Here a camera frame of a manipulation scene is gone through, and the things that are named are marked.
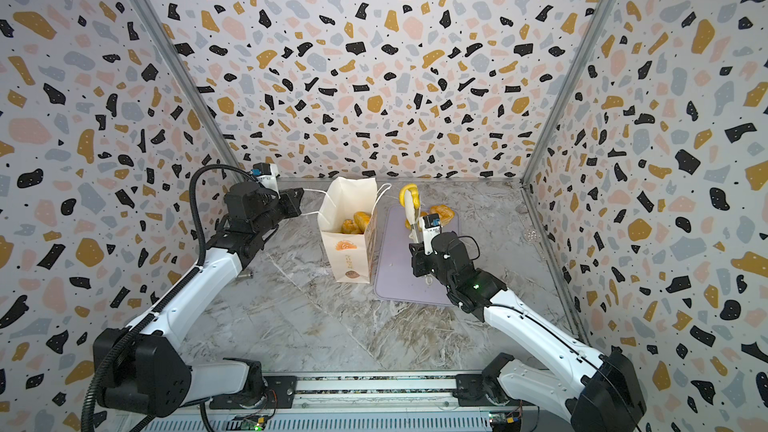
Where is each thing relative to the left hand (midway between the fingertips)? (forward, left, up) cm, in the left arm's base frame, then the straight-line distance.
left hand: (302, 184), depth 78 cm
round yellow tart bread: (-4, -30, 0) cm, 30 cm away
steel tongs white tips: (-12, -29, -6) cm, 32 cm away
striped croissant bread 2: (+1, -9, -21) cm, 23 cm away
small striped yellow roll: (-8, -29, -3) cm, 30 cm away
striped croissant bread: (0, -14, -16) cm, 21 cm away
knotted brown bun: (+11, -42, -28) cm, 52 cm away
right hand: (-13, -28, -8) cm, 32 cm away
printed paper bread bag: (+6, -8, -18) cm, 20 cm away
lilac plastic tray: (-13, -24, -32) cm, 42 cm away
